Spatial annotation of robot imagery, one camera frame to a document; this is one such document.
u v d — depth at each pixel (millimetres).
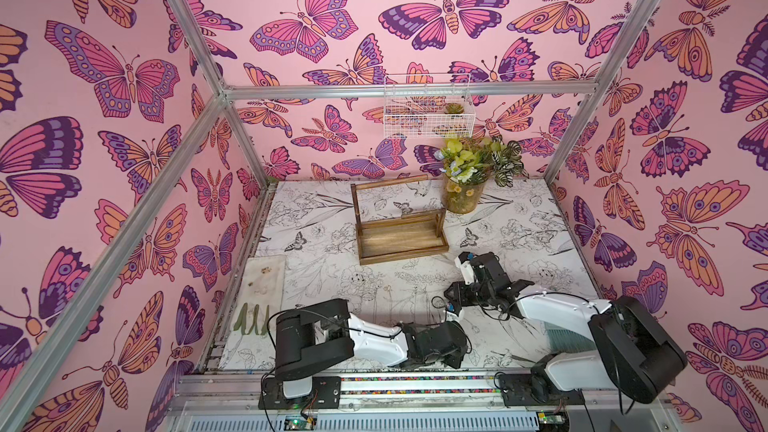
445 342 617
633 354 423
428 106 952
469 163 929
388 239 1036
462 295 782
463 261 823
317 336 505
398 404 730
